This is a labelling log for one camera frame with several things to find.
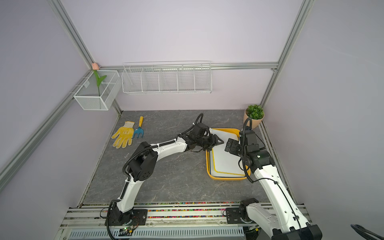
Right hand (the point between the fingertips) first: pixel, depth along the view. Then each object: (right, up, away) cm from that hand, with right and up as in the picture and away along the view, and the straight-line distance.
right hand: (234, 143), depth 78 cm
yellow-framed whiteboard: (-4, -11, +6) cm, 14 cm away
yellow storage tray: (-4, -20, +5) cm, 21 cm away
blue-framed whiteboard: (-10, -17, +5) cm, 21 cm away
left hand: (-5, -2, +8) cm, 10 cm away
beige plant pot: (+14, +16, +27) cm, 34 cm away
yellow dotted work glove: (-73, +3, +30) cm, 79 cm away
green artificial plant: (+20, +19, +24) cm, 36 cm away
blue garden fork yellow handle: (-63, +6, +31) cm, 70 cm away
